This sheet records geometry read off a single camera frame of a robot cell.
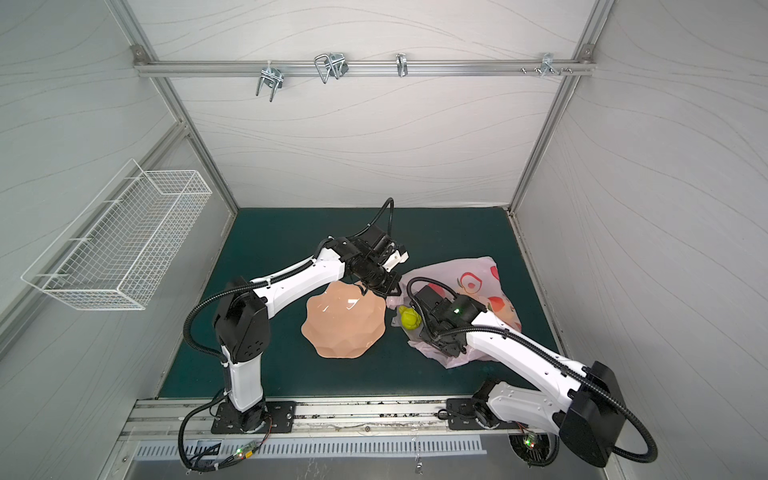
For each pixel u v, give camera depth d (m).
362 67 0.78
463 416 0.73
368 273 0.70
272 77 0.79
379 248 0.69
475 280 0.86
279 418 0.73
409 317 0.86
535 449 0.73
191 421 0.66
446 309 0.57
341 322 0.88
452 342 0.63
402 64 0.78
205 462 0.68
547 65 0.76
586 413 0.38
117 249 0.68
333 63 0.76
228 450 0.70
